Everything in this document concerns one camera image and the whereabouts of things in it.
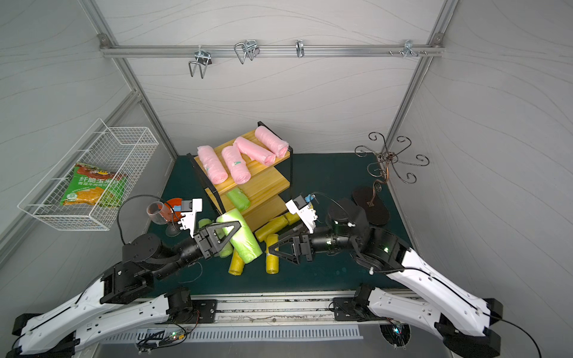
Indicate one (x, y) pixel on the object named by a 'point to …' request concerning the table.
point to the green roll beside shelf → (227, 250)
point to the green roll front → (242, 239)
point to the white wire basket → (124, 150)
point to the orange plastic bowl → (176, 201)
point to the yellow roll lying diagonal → (271, 228)
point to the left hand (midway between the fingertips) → (238, 227)
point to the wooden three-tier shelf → (255, 171)
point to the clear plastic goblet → (160, 215)
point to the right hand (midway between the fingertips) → (274, 245)
